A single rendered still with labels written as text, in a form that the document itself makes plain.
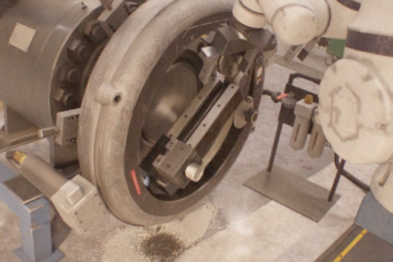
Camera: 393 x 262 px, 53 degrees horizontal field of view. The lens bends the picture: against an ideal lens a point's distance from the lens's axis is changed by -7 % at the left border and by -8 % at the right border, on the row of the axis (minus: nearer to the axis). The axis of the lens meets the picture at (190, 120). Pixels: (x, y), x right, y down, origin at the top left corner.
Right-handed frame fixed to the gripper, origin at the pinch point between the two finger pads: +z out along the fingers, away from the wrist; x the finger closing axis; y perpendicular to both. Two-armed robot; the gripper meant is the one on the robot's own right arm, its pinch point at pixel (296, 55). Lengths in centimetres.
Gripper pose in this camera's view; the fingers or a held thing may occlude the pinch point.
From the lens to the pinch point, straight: 140.5
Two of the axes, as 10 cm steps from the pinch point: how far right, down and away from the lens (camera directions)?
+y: 6.6, 6.9, -3.1
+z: -5.0, 7.1, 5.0
